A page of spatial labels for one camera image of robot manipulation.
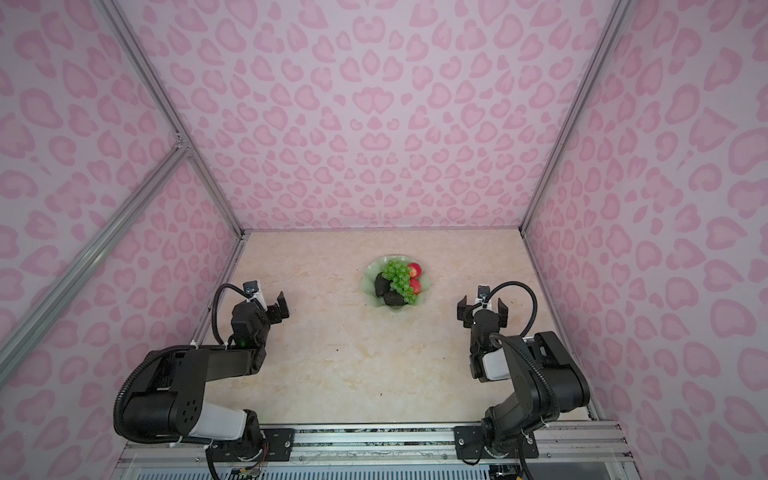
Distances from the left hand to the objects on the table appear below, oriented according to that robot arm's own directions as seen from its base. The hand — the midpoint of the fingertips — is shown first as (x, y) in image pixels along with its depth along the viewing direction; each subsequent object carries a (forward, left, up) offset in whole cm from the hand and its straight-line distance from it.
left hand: (267, 292), depth 91 cm
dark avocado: (+5, -35, -5) cm, 35 cm away
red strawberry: (+4, -46, -4) cm, 46 cm away
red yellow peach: (+9, -46, -2) cm, 46 cm away
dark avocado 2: (0, -38, -5) cm, 39 cm away
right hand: (-2, -66, -1) cm, 66 cm away
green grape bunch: (+6, -40, 0) cm, 41 cm away
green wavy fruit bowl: (+12, -32, -5) cm, 35 cm away
